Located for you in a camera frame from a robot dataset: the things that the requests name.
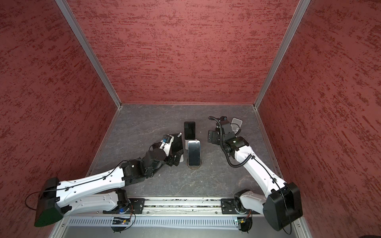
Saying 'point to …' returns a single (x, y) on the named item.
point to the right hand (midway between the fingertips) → (214, 137)
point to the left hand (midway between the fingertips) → (174, 149)
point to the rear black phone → (189, 130)
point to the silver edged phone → (194, 152)
